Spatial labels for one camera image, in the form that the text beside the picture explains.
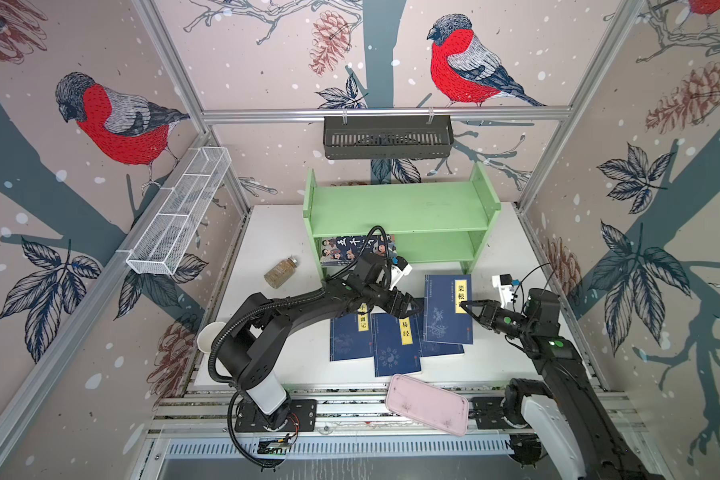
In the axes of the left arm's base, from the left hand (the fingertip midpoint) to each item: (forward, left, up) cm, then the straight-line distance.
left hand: (413, 304), depth 80 cm
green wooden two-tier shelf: (+17, -5, +15) cm, 23 cm away
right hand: (-2, -12, +2) cm, 13 cm away
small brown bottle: (+17, +42, -9) cm, 46 cm away
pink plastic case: (-22, -2, -10) cm, 24 cm away
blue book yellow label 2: (-7, +4, -11) cm, 14 cm away
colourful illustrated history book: (+18, +21, +1) cm, 27 cm away
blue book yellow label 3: (-4, -8, -1) cm, 9 cm away
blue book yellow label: (-4, +18, -12) cm, 22 cm away
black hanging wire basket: (+58, +5, +15) cm, 60 cm away
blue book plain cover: (-8, -5, -12) cm, 15 cm away
